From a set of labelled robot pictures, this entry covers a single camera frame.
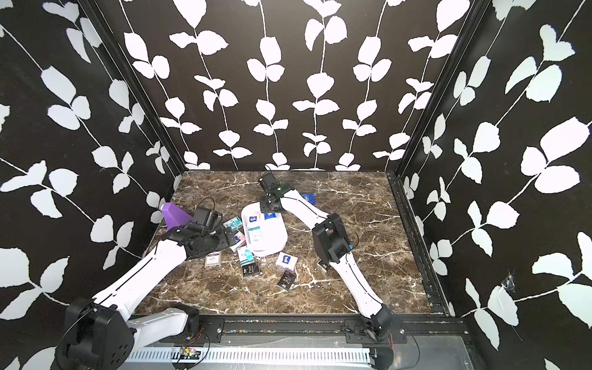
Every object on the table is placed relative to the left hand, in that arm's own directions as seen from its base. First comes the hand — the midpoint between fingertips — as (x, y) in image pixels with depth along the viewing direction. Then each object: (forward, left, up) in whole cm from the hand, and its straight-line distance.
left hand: (226, 238), depth 84 cm
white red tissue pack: (-4, +7, -9) cm, 12 cm away
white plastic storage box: (+5, -14, -6) cm, 16 cm away
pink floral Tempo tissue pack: (+13, -8, -7) cm, 17 cm away
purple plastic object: (+7, +19, +5) cm, 21 cm away
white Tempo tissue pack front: (-6, -22, -9) cm, 25 cm away
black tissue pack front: (-13, -22, -9) cm, 27 cm away
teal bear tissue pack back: (+11, +1, -8) cm, 14 cm away
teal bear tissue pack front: (-4, -6, -9) cm, 11 cm away
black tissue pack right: (-8, -37, -9) cm, 39 cm away
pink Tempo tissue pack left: (+2, -4, -6) cm, 8 cm away
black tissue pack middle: (-9, -8, -9) cm, 15 cm away
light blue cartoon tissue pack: (+5, -9, -7) cm, 13 cm away
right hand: (+19, -12, -5) cm, 23 cm away
